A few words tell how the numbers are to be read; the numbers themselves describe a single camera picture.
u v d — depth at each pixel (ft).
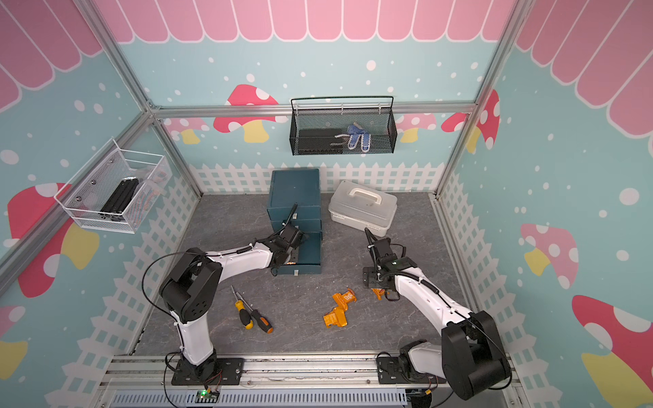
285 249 2.49
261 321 2.70
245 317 2.72
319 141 2.93
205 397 2.39
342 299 2.86
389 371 2.42
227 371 2.45
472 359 1.34
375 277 2.59
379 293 2.92
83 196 2.17
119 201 2.26
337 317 2.73
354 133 2.89
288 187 3.08
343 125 3.06
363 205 3.31
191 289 1.64
